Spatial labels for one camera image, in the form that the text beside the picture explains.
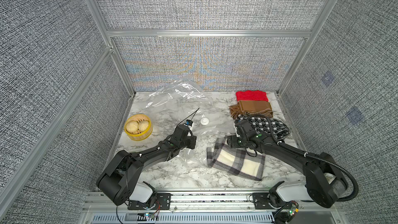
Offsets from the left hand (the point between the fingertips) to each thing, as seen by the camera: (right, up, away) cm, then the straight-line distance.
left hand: (198, 136), depth 88 cm
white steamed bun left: (-40, +5, +6) cm, 41 cm away
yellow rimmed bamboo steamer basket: (-35, 0, +4) cm, 35 cm away
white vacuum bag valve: (+4, +8, +11) cm, 14 cm away
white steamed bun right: (-34, +6, +6) cm, 35 cm away
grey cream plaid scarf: (+20, -11, -7) cm, 24 cm away
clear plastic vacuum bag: (-9, +21, +25) cm, 34 cm away
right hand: (+20, 0, -1) cm, 20 cm away
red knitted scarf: (+41, +26, +31) cm, 58 cm away
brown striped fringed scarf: (+32, +17, +18) cm, 41 cm away
